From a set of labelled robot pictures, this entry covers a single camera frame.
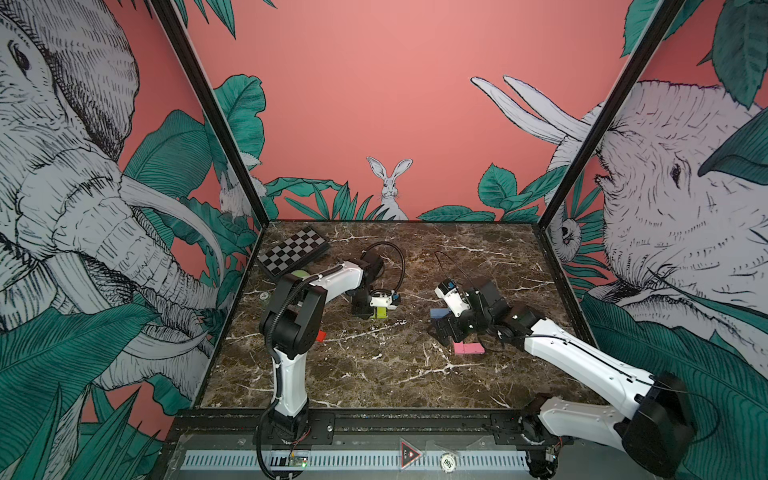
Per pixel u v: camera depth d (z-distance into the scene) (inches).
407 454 27.6
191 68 30.7
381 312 36.7
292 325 20.2
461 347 34.0
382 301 33.9
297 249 42.3
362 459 27.6
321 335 35.5
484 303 23.7
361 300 33.6
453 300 28.1
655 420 15.3
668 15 27.5
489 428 28.9
